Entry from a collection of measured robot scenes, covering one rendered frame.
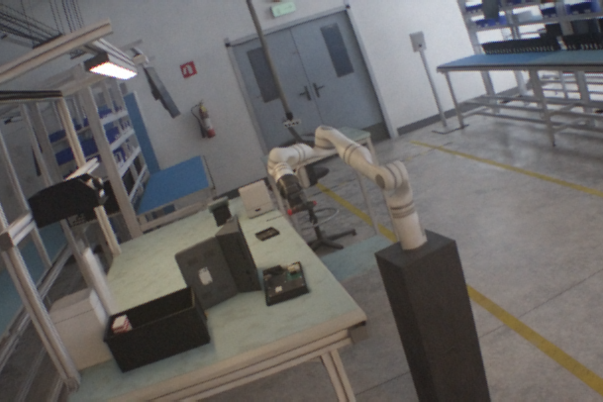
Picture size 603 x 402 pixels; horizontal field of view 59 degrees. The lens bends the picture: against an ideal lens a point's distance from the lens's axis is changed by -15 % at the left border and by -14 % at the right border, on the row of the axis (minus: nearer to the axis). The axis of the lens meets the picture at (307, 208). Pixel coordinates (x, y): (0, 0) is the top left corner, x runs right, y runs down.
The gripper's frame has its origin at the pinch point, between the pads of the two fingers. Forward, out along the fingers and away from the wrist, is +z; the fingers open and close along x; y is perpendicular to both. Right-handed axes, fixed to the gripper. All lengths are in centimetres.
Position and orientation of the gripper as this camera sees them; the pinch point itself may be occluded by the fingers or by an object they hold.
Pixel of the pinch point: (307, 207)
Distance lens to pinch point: 199.5
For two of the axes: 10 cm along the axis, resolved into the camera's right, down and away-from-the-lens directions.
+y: -9.4, 3.5, -0.6
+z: 2.4, 5.1, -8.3
